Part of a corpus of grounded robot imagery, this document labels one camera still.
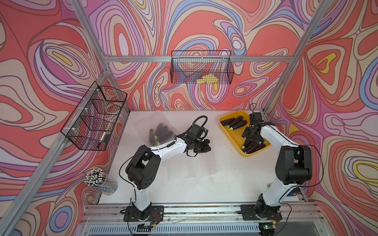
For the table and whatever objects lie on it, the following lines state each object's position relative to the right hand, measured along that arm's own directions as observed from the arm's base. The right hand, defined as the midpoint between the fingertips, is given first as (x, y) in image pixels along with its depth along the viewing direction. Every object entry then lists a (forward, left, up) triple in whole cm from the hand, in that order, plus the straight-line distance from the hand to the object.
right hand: (248, 140), depth 94 cm
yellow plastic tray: (+7, +5, -3) cm, 9 cm away
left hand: (-8, +24, +3) cm, 25 cm away
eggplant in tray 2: (-4, -5, -3) cm, 7 cm away
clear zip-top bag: (+26, +69, -6) cm, 74 cm away
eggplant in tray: (+22, 0, -3) cm, 22 cm away
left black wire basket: (-3, +81, +29) cm, 86 cm away
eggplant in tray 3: (-1, 0, -4) cm, 4 cm away
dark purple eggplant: (+8, +65, -3) cm, 65 cm away
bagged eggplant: (+8, +57, -2) cm, 58 cm away
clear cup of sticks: (-26, +80, +11) cm, 85 cm away
